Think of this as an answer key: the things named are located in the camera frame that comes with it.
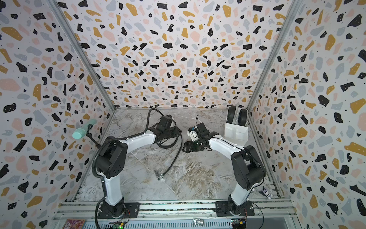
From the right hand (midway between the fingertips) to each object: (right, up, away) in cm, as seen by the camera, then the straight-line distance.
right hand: (190, 148), depth 89 cm
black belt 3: (-18, -15, -5) cm, 24 cm away
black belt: (+39, +20, +16) cm, 46 cm away
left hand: (-5, +11, +6) cm, 13 cm away
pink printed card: (-55, -32, -21) cm, 67 cm away
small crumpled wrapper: (+41, -22, -12) cm, 48 cm away
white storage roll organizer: (+32, +9, +11) cm, 35 cm away
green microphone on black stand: (-50, +12, -24) cm, 57 cm away
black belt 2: (+31, +24, +17) cm, 42 cm away
